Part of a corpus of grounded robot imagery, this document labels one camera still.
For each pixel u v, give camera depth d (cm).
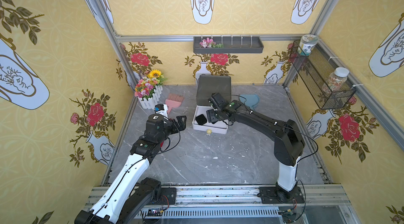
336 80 65
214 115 80
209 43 88
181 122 69
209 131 85
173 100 112
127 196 46
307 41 84
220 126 84
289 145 49
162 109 68
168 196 73
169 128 67
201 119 92
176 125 68
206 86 118
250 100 113
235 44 93
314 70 90
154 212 73
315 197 73
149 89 97
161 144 57
